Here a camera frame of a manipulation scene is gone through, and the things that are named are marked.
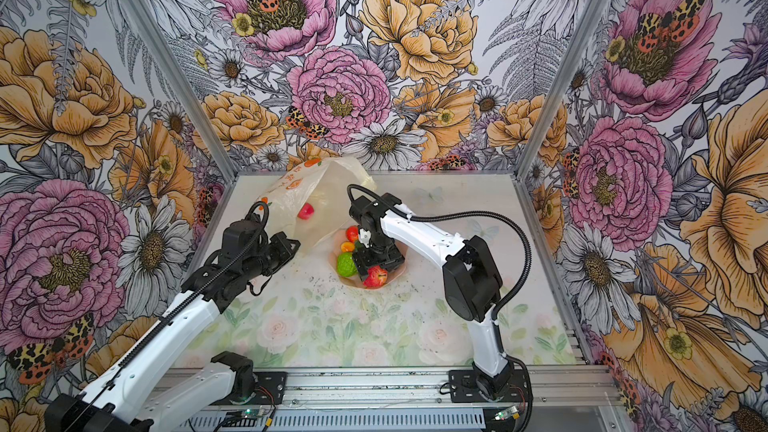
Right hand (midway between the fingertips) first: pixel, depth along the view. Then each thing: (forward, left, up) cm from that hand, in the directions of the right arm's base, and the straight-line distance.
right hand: (379, 280), depth 81 cm
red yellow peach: (+18, +9, -4) cm, 21 cm away
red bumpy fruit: (+1, +1, -1) cm, 2 cm away
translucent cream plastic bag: (+21, +19, +9) cm, 30 cm away
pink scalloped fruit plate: (+3, +7, -7) cm, 11 cm away
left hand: (+5, +20, +7) cm, 22 cm away
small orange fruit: (+14, +10, -5) cm, 18 cm away
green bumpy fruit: (+6, +10, -2) cm, 11 cm away
